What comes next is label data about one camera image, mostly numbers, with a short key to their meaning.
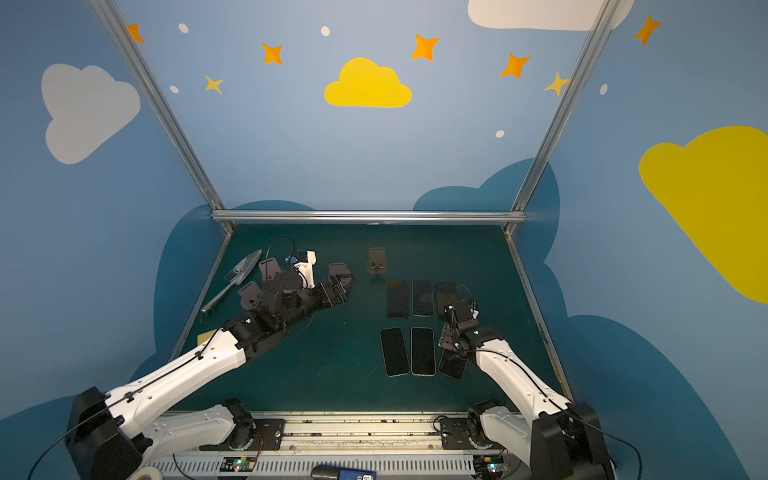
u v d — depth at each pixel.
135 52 0.75
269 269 1.01
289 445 0.73
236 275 1.02
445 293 1.02
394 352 0.86
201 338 0.90
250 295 0.96
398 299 1.02
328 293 0.65
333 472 0.66
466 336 0.62
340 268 0.96
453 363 0.84
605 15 0.70
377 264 1.06
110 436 0.38
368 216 1.34
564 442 0.40
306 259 0.68
